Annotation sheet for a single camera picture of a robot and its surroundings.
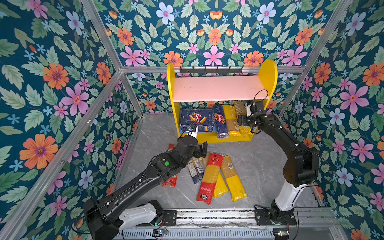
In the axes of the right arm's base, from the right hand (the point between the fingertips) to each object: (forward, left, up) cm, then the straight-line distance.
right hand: (245, 118), depth 91 cm
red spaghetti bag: (-33, +45, -17) cm, 59 cm away
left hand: (-23, +27, +10) cm, 37 cm away
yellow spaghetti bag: (+8, +9, -2) cm, 12 cm away
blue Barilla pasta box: (-1, +26, +1) cm, 26 cm away
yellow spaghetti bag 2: (-36, +17, -19) cm, 44 cm away
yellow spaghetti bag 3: (-38, +8, -17) cm, 42 cm away
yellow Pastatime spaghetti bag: (+12, +3, -2) cm, 12 cm away
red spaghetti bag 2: (-39, +25, -16) cm, 49 cm away
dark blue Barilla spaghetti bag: (-1, +16, -1) cm, 16 cm away
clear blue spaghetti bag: (-26, +31, -17) cm, 44 cm away
